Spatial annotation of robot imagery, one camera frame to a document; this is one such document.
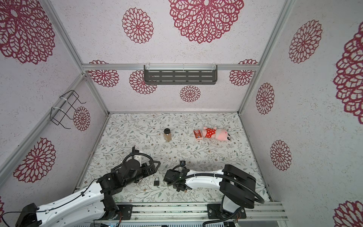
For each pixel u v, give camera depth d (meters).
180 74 0.93
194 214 0.73
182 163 0.78
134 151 0.71
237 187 0.44
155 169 0.69
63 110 0.75
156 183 0.83
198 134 1.05
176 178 0.64
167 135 0.97
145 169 0.66
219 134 1.00
